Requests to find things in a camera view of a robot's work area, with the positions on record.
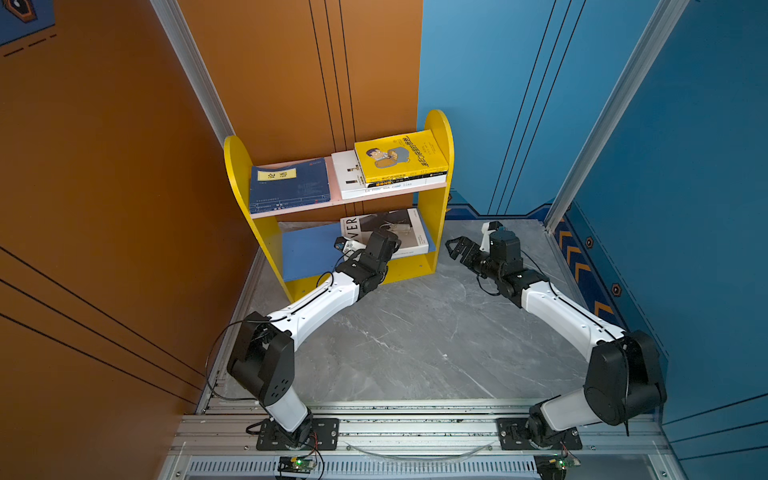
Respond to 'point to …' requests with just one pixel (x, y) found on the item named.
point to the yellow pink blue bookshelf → (300, 240)
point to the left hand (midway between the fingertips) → (387, 240)
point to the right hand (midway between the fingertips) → (452, 249)
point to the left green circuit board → (296, 464)
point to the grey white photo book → (403, 223)
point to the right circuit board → (553, 466)
